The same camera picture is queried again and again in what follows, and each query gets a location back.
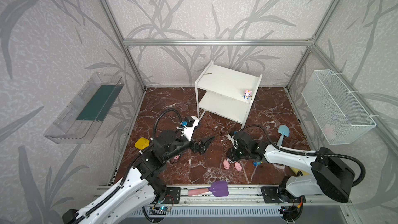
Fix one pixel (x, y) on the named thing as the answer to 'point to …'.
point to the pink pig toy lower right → (238, 166)
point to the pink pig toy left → (176, 157)
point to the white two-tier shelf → (226, 93)
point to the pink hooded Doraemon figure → (247, 94)
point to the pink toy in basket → (329, 131)
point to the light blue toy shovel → (284, 130)
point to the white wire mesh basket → (341, 118)
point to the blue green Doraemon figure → (255, 163)
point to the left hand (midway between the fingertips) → (208, 127)
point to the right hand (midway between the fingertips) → (227, 149)
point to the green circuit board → (163, 208)
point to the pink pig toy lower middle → (226, 164)
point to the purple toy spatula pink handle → (219, 188)
